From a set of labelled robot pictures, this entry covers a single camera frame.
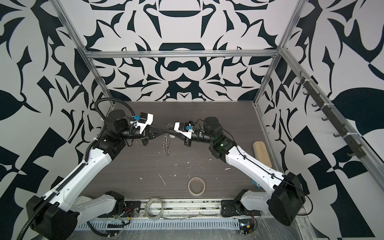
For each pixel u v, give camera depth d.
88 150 0.50
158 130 0.59
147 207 0.74
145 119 0.53
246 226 0.71
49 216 0.37
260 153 0.87
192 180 0.82
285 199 0.40
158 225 0.65
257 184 0.81
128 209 0.73
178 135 0.67
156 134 0.63
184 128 0.53
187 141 0.60
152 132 0.59
